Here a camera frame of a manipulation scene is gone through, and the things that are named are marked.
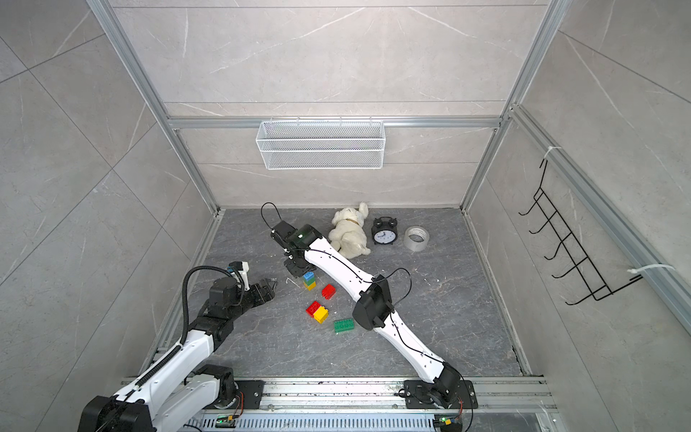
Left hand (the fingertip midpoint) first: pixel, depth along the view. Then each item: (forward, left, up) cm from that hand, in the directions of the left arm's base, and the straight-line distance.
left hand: (270, 279), depth 85 cm
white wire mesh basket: (+47, -17, +19) cm, 53 cm away
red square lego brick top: (0, -18, -10) cm, 21 cm away
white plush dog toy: (+17, -26, 0) cm, 31 cm away
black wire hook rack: (-17, -81, +22) cm, 86 cm away
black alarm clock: (+22, -40, -3) cm, 46 cm away
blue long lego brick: (+2, -12, -1) cm, 13 cm away
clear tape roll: (+24, -54, -11) cm, 60 cm away
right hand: (+5, -10, -2) cm, 12 cm away
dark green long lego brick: (-12, -24, -10) cm, 28 cm away
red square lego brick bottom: (-6, -13, -10) cm, 18 cm away
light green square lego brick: (+2, -12, -6) cm, 14 cm away
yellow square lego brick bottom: (-9, -16, -8) cm, 20 cm away
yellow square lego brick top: (+2, -12, -9) cm, 15 cm away
